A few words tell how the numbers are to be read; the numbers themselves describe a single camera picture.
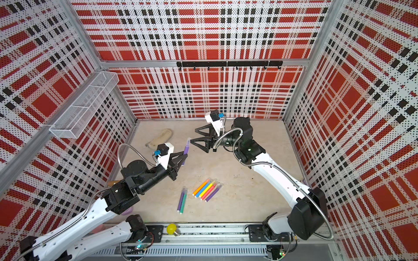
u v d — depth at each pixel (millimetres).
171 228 739
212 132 594
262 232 687
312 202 395
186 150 628
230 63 890
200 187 883
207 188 865
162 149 508
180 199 841
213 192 861
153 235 732
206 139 557
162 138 1073
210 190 863
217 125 562
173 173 556
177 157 628
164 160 532
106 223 478
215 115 543
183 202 825
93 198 881
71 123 690
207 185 883
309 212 392
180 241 734
